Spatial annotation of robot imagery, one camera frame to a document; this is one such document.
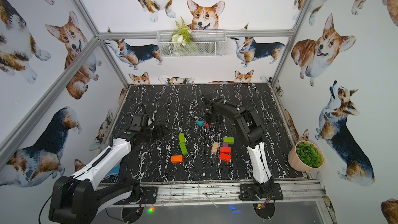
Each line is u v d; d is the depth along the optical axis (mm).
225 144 879
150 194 736
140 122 654
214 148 865
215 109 723
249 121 607
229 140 903
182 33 821
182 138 917
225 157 841
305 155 738
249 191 734
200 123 972
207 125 974
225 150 861
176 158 839
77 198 395
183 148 865
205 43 921
